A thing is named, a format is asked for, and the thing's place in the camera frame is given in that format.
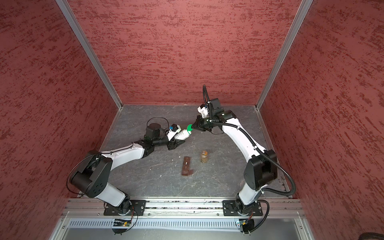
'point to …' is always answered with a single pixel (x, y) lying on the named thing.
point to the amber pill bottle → (204, 157)
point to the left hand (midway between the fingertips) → (182, 139)
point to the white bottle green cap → (184, 134)
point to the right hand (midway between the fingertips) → (191, 129)
